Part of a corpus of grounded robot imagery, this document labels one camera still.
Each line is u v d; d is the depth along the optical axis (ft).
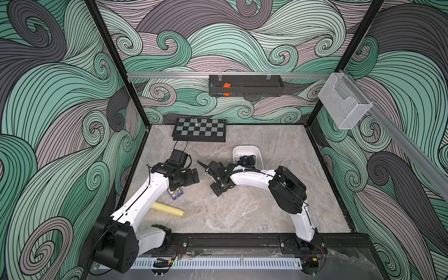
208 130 3.73
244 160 3.27
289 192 1.70
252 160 3.23
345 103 2.55
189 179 2.38
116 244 1.27
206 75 3.10
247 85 3.08
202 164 2.65
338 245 2.44
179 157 2.13
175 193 2.87
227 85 2.82
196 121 3.73
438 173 1.66
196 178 2.43
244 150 3.42
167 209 2.73
